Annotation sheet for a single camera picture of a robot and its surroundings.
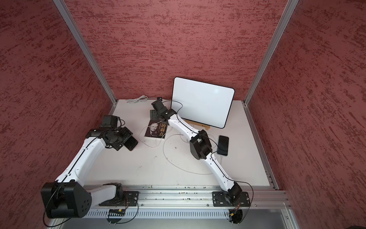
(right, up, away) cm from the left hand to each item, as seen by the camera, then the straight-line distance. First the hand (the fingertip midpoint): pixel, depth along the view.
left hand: (128, 140), depth 82 cm
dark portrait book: (+13, +4, +19) cm, 23 cm away
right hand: (+14, +15, +17) cm, 27 cm away
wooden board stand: (+49, +7, +17) cm, 53 cm away
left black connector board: (-3, -36, -9) cm, 37 cm away
